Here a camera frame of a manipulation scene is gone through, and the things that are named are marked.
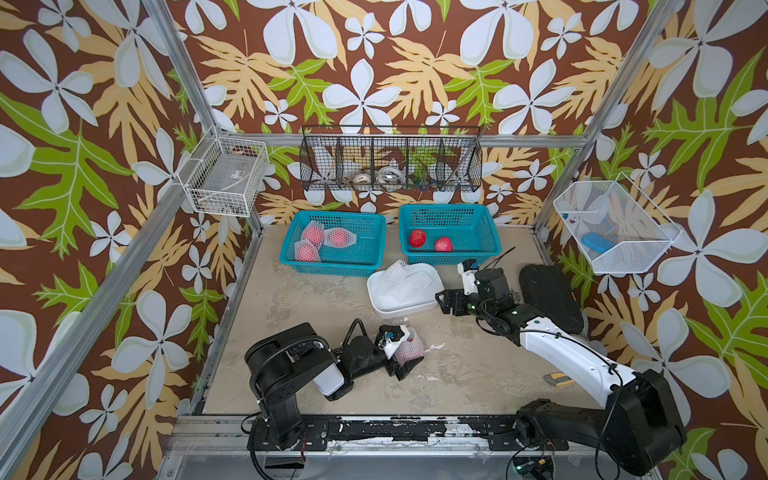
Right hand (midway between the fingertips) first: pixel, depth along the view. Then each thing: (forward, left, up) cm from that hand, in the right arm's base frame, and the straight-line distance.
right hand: (445, 292), depth 85 cm
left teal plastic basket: (+24, +27, -14) cm, 39 cm away
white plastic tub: (+1, +16, -11) cm, 20 cm away
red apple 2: (+26, -4, -8) cm, 27 cm away
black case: (+6, -36, -9) cm, 37 cm away
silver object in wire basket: (+36, +15, +15) cm, 41 cm away
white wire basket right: (+12, -48, +14) cm, 51 cm away
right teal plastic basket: (+38, -18, -13) cm, 44 cm away
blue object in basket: (+8, -40, +13) cm, 43 cm away
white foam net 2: (+8, +15, -4) cm, 18 cm away
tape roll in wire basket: (+35, +25, +15) cm, 45 cm away
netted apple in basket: (+29, +43, -5) cm, 53 cm away
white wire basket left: (+27, +65, +21) cm, 73 cm away
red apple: (+29, +5, -8) cm, 30 cm away
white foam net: (+7, +9, -8) cm, 14 cm away
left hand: (-11, +9, -7) cm, 16 cm away
